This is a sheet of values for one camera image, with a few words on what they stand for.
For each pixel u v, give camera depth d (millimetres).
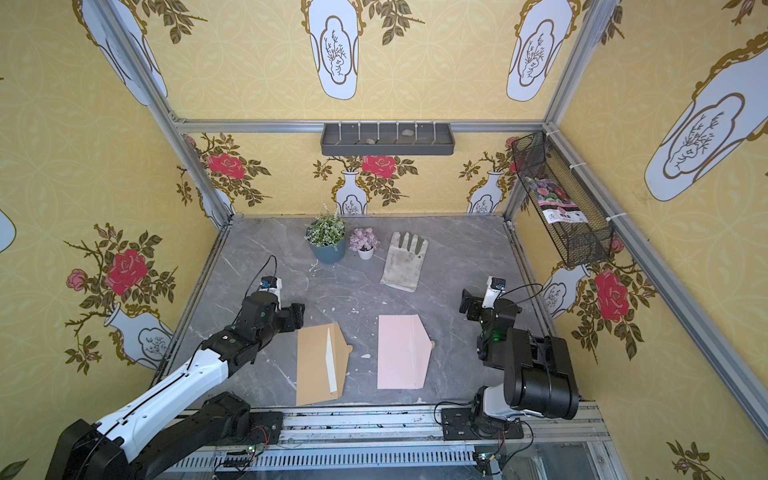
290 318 736
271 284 732
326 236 954
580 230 873
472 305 836
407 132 926
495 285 798
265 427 732
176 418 487
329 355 857
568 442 766
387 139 908
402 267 1055
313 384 800
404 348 878
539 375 446
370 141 899
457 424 745
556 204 765
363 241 1004
